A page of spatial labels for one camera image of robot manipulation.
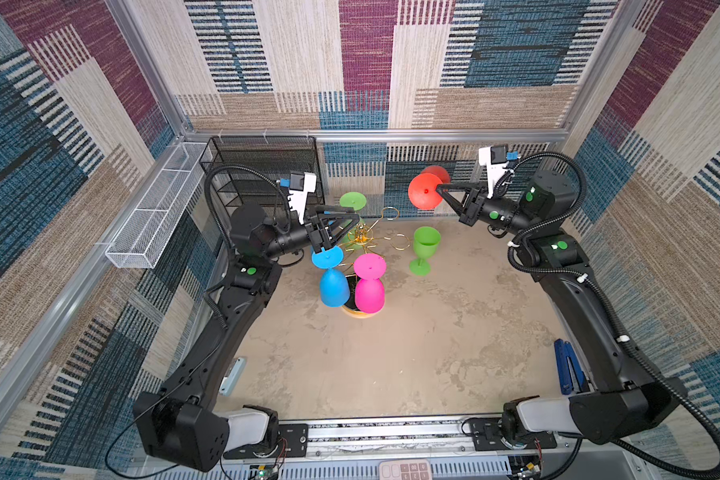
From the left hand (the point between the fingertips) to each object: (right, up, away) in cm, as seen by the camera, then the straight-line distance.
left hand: (356, 214), depth 58 cm
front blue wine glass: (-6, -16, +19) cm, 26 cm away
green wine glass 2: (0, +7, +26) cm, 26 cm away
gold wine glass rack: (+2, -3, +19) cm, 20 cm away
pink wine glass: (+3, -18, +18) cm, 26 cm away
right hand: (+16, +5, +3) cm, 17 cm away
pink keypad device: (+12, -57, +11) cm, 59 cm away
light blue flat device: (-34, -41, +23) cm, 58 cm away
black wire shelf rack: (-28, +25, +44) cm, 57 cm away
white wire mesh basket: (-65, -5, +30) cm, 72 cm away
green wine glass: (+21, -4, +39) cm, 44 cm away
